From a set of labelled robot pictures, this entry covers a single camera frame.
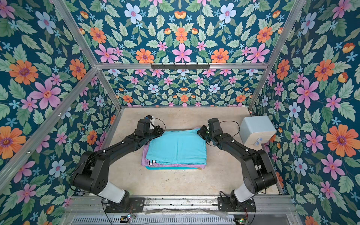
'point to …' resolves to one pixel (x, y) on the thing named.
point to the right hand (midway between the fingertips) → (198, 130)
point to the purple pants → (145, 162)
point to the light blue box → (257, 130)
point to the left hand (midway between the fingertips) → (164, 127)
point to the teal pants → (180, 146)
